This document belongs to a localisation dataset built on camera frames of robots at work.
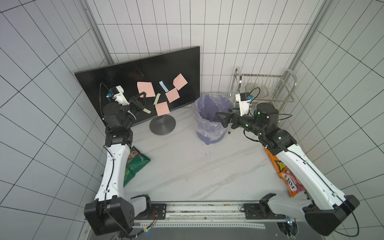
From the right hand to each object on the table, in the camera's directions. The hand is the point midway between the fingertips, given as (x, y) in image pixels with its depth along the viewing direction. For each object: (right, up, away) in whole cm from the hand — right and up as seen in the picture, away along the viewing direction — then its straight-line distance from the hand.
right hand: (216, 112), depth 64 cm
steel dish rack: (+54, +19, +42) cm, 71 cm away
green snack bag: (-43, -27, +19) cm, 55 cm away
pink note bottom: (-29, +3, +22) cm, 37 cm away
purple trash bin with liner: (-2, -8, +11) cm, 13 cm away
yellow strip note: (-37, +2, +19) cm, 42 cm away
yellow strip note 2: (-31, +9, +19) cm, 37 cm away
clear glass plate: (+30, +16, +28) cm, 44 cm away
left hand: (-32, +8, +4) cm, 33 cm away
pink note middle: (-22, +11, +21) cm, 33 cm away
